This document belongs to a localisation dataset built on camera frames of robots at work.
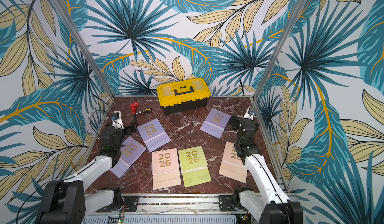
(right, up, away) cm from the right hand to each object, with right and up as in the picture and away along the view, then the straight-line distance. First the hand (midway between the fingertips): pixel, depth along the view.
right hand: (244, 116), depth 80 cm
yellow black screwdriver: (-61, +3, +29) cm, 68 cm away
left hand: (-65, -2, +5) cm, 65 cm away
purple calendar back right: (-11, -5, +24) cm, 27 cm away
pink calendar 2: (-4, -29, +8) cm, 30 cm away
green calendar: (-27, -28, +4) cm, 39 cm away
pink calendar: (-43, -29, +4) cm, 52 cm away
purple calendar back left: (-53, -12, +17) cm, 57 cm away
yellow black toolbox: (-34, +13, +19) cm, 41 cm away
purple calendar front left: (-64, -22, +9) cm, 68 cm away
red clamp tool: (-72, +6, +33) cm, 79 cm away
